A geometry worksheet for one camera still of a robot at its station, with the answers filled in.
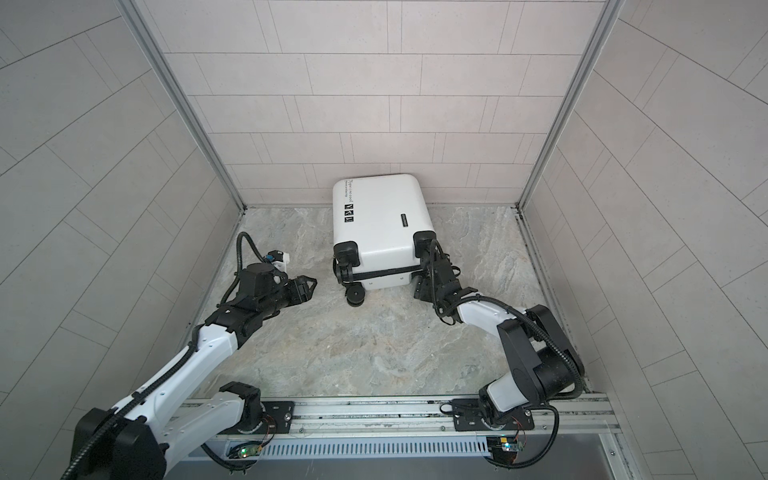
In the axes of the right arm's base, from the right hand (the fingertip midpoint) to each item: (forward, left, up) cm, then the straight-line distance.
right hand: (422, 287), depth 93 cm
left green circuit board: (-39, +42, +2) cm, 58 cm away
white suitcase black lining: (+9, +11, +18) cm, 23 cm away
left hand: (-2, +30, +12) cm, 32 cm away
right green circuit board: (-41, -15, -3) cm, 43 cm away
